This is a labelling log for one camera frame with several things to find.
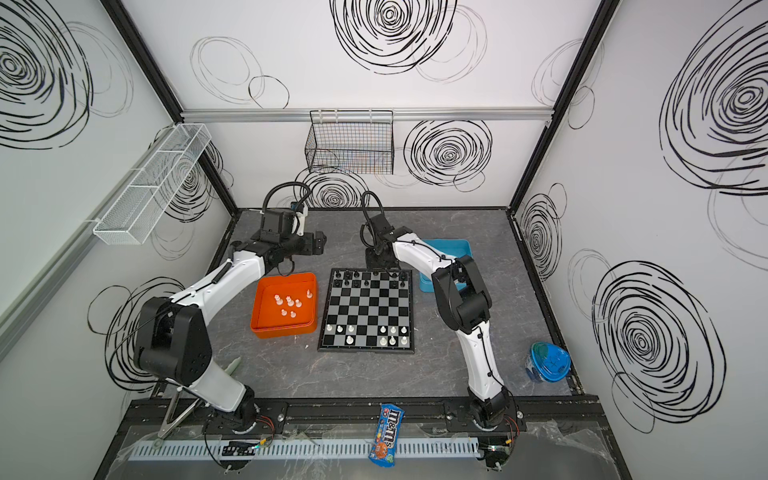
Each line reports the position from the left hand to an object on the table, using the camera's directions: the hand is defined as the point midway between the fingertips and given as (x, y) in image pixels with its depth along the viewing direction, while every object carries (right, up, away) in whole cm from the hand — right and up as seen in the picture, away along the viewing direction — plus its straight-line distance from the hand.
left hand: (315, 235), depth 90 cm
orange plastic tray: (-10, -23, +3) cm, 25 cm away
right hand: (+16, -10, +7) cm, 20 cm away
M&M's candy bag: (+21, -49, -22) cm, 58 cm away
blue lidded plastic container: (+63, -32, -16) cm, 72 cm away
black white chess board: (+16, -23, +1) cm, 28 cm away
